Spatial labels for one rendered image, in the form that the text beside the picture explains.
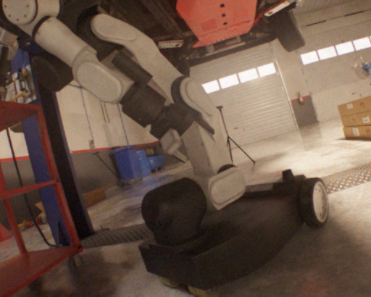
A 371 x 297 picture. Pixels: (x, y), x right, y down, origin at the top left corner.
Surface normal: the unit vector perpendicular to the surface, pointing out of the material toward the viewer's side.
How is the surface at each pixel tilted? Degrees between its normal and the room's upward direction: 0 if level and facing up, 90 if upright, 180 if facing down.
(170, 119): 118
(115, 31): 90
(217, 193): 90
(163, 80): 90
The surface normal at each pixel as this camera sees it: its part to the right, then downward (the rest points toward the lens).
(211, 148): 0.67, -0.19
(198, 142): -0.67, 0.26
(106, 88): -0.03, 0.51
